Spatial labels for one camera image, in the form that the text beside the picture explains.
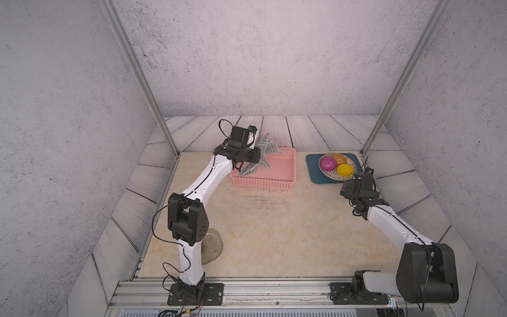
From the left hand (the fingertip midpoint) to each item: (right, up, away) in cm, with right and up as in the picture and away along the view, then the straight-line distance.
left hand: (262, 152), depth 88 cm
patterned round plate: (+39, -10, +20) cm, 45 cm away
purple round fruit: (+36, -4, +20) cm, 41 cm away
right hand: (+42, -15, -1) cm, 45 cm away
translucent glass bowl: (-21, -40, -3) cm, 46 cm away
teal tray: (+28, -11, +21) cm, 37 cm away
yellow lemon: (+45, -8, +20) cm, 50 cm away
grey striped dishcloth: (+2, +3, +1) cm, 4 cm away
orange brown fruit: (+43, -2, +22) cm, 48 cm away
